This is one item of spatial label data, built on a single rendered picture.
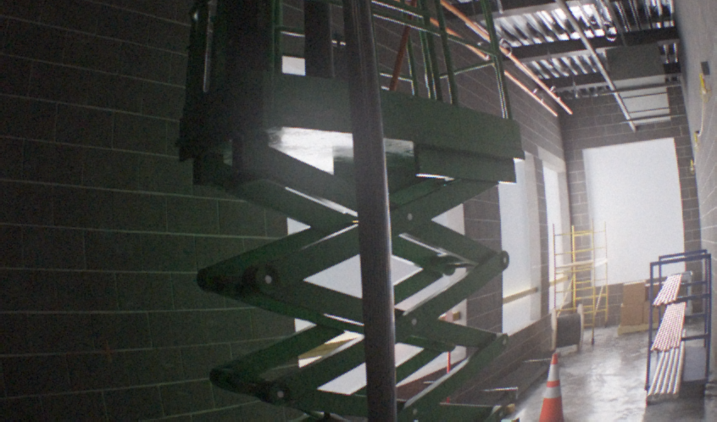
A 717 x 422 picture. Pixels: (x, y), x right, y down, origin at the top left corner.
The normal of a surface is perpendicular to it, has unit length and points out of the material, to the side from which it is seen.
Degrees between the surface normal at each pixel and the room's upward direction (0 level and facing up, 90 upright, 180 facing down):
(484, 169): 90
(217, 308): 90
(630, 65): 90
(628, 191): 90
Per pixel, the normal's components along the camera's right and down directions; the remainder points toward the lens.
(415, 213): 0.63, -0.12
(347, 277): 0.82, -0.11
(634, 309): -0.51, -0.07
